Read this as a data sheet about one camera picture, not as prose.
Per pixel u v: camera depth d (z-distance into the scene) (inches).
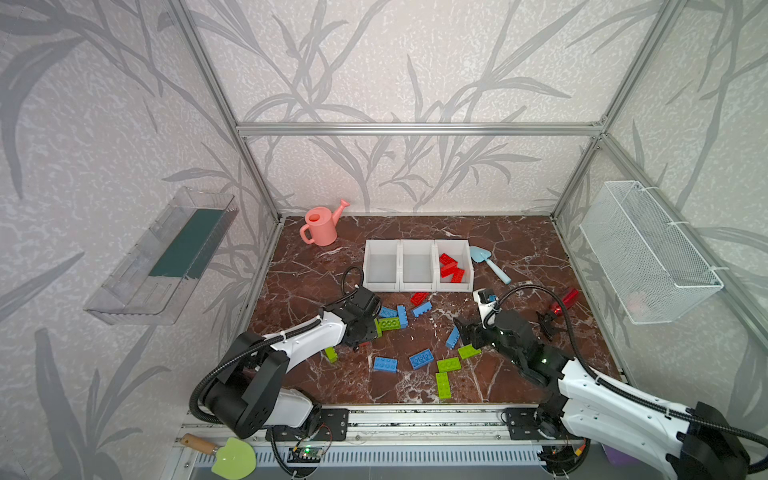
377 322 35.0
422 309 36.2
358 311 27.4
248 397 16.5
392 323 35.5
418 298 37.1
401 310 36.1
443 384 31.0
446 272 39.3
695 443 16.1
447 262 40.4
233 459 27.3
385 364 32.4
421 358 33.3
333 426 29.0
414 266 41.7
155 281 25.7
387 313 36.8
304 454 27.8
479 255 41.3
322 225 41.3
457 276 39.9
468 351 33.3
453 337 33.3
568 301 37.0
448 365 32.5
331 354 33.1
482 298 27.7
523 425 29.1
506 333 23.8
